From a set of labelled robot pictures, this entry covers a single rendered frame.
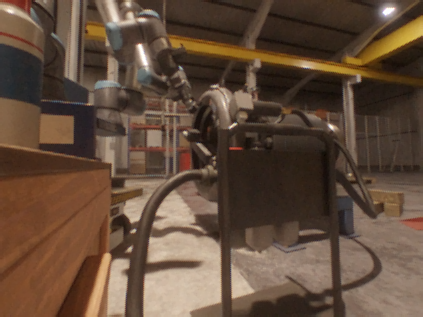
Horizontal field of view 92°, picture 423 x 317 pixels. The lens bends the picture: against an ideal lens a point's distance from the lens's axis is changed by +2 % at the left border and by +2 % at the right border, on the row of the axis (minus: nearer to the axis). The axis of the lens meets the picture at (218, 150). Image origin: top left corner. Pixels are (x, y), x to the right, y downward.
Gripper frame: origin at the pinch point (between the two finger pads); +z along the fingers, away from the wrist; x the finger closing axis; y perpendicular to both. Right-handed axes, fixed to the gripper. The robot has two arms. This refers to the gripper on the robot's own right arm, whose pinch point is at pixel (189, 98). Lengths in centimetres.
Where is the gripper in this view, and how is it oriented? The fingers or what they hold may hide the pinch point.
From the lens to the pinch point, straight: 90.8
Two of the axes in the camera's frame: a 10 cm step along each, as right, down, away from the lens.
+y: -9.1, 4.0, -1.0
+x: 1.2, 0.4, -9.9
